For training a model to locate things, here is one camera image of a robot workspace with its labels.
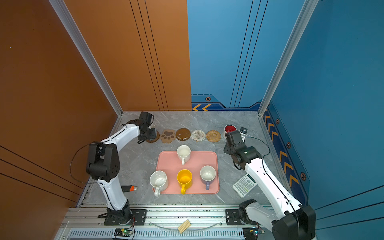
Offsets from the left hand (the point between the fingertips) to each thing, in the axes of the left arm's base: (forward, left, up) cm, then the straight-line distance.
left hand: (151, 134), depth 98 cm
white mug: (-12, -22, -3) cm, 26 cm away
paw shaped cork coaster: (+4, -10, -7) cm, 13 cm away
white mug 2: (-29, -9, -6) cm, 31 cm away
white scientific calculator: (-30, -58, -6) cm, 65 cm away
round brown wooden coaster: (0, -2, -6) cm, 7 cm away
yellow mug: (-27, -23, -6) cm, 36 cm away
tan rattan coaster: (+4, -42, -7) cm, 42 cm away
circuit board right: (-52, -56, -8) cm, 77 cm away
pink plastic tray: (-14, -11, -11) cm, 21 cm away
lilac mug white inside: (-25, -37, -6) cm, 45 cm away
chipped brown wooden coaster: (+5, -20, -7) cm, 22 cm away
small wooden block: (-49, -25, -6) cm, 56 cm away
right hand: (-15, -49, +10) cm, 52 cm away
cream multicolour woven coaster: (+4, -31, -7) cm, 32 cm away
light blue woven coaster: (+3, -49, -6) cm, 49 cm away
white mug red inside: (+4, -52, +1) cm, 52 cm away
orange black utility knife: (-32, +7, -7) cm, 34 cm away
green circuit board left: (-52, +4, -9) cm, 53 cm away
